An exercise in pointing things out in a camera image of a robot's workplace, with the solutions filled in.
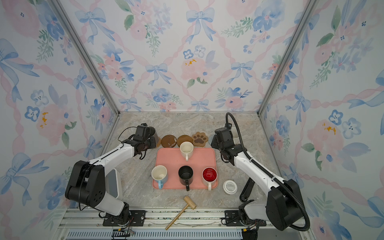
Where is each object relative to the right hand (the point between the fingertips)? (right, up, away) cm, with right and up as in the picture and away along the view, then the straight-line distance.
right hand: (217, 138), depth 86 cm
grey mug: (-38, 0, +13) cm, 40 cm away
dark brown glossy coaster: (-31, -3, +17) cm, 35 cm away
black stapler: (+15, -27, -7) cm, 31 cm away
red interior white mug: (-5, -22, 0) cm, 22 cm away
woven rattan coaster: (-37, -3, +14) cm, 39 cm away
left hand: (-39, -1, +6) cm, 40 cm away
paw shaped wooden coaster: (-10, -2, +18) cm, 20 cm away
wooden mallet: (-15, -33, -8) cm, 37 cm away
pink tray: (-27, -14, +7) cm, 31 cm away
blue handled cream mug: (-33, -20, 0) cm, 39 cm away
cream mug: (-18, -8, +8) cm, 21 cm away
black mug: (-18, -21, 0) cm, 27 cm away
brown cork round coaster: (-21, -1, +18) cm, 28 cm away
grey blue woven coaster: (-2, -1, +19) cm, 19 cm away
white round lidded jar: (+5, -25, -8) cm, 27 cm away
